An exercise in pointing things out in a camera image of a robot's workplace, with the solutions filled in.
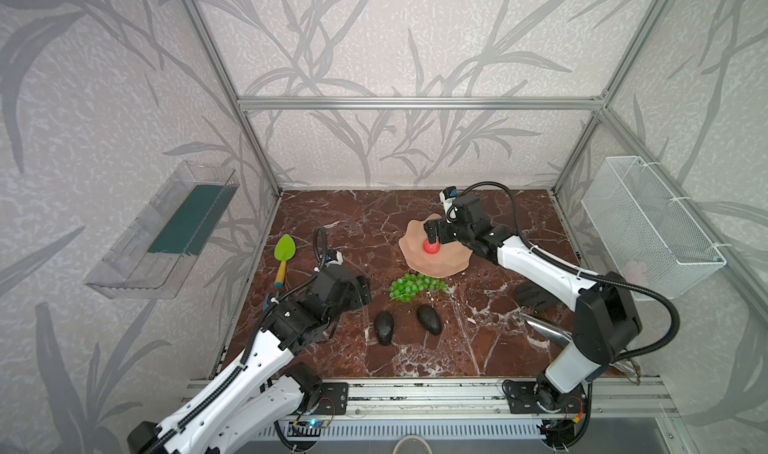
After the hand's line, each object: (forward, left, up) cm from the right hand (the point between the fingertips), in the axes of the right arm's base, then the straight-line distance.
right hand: (439, 212), depth 88 cm
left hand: (-21, +21, -1) cm, 29 cm away
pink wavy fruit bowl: (-5, -5, -18) cm, 19 cm away
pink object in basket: (-21, -47, +1) cm, 52 cm away
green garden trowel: (-1, +52, -19) cm, 55 cm away
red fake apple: (-2, +2, -16) cm, 16 cm away
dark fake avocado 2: (-27, +3, -15) cm, 31 cm away
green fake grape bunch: (-17, +9, -14) cm, 24 cm away
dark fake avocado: (-29, +16, -14) cm, 36 cm away
